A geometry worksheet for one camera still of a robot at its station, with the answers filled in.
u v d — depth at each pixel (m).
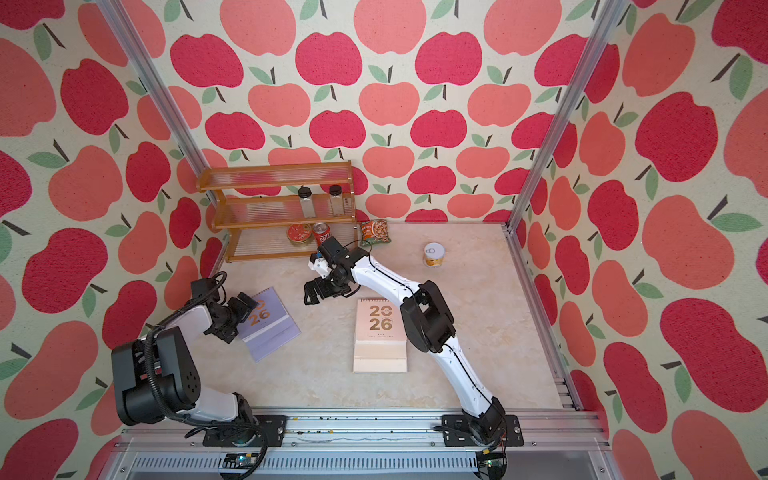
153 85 0.81
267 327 0.93
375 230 1.16
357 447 0.72
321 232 1.04
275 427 0.75
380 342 0.84
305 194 0.96
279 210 1.18
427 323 0.58
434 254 1.04
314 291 0.82
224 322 0.77
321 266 0.87
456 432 0.68
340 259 0.73
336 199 0.98
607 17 0.70
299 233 1.13
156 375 0.43
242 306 0.85
